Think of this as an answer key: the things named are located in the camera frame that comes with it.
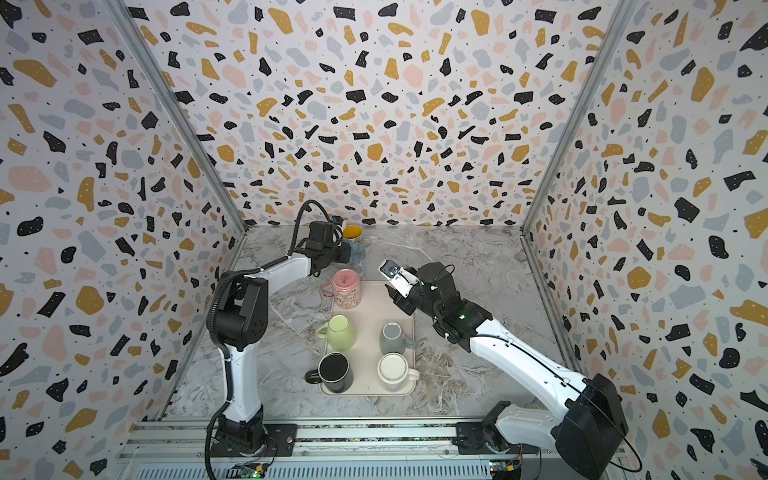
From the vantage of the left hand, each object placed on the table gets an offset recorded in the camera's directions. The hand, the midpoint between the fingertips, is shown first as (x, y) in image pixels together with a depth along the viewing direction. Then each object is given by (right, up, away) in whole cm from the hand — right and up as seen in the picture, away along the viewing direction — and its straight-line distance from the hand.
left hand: (350, 241), depth 101 cm
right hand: (+15, -9, -27) cm, 32 cm away
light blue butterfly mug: (+1, +2, +2) cm, 3 cm away
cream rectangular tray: (+8, -31, -11) cm, 34 cm away
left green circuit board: (-18, -55, -31) cm, 66 cm away
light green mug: (+1, -26, -19) cm, 32 cm away
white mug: (+15, -35, -23) cm, 44 cm away
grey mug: (+16, -28, -19) cm, 37 cm away
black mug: (0, -34, -25) cm, 42 cm away
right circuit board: (+43, -56, -30) cm, 76 cm away
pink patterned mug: (+1, -15, -11) cm, 19 cm away
